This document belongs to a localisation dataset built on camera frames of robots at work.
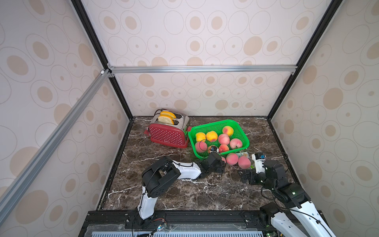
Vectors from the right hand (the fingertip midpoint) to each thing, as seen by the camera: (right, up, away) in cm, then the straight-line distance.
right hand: (245, 171), depth 75 cm
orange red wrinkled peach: (-7, +10, +19) cm, 23 cm away
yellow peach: (-22, +17, +25) cm, 37 cm away
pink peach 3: (-8, +4, +15) cm, 17 cm away
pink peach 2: (+1, +13, +21) cm, 24 cm away
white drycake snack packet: (+7, +5, +22) cm, 24 cm away
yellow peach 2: (-14, +17, +25) cm, 34 cm away
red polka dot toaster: (-38, +18, +17) cm, 45 cm away
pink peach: (-6, +15, +24) cm, 29 cm away
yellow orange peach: (-2, +21, +27) cm, 35 cm away
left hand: (-7, 0, +13) cm, 15 cm away
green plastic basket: (-8, +23, +38) cm, 45 cm away
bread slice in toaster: (-43, +32, +18) cm, 56 cm away
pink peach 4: (-3, +4, +14) cm, 15 cm away
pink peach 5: (+4, +2, +13) cm, 13 cm away
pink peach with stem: (-22, +11, +19) cm, 31 cm away
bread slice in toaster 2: (-44, +29, +17) cm, 55 cm away
